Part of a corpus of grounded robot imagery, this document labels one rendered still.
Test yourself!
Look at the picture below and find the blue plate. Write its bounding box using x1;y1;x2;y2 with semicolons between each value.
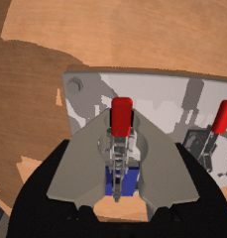
104;161;139;196

